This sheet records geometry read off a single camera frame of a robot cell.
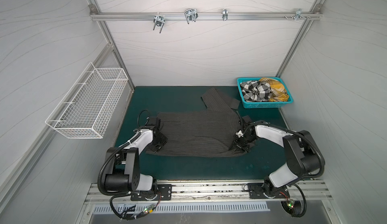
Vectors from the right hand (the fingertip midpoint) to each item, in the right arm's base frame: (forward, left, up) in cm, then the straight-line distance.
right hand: (232, 146), depth 87 cm
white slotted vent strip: (-32, +40, 0) cm, 52 cm away
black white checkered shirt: (+40, -19, +6) cm, 45 cm away
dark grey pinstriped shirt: (+9, +14, -3) cm, 16 cm away
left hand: (+1, +40, 0) cm, 40 cm away
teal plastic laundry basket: (+30, -13, +3) cm, 33 cm away
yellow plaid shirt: (+38, -34, +7) cm, 52 cm away
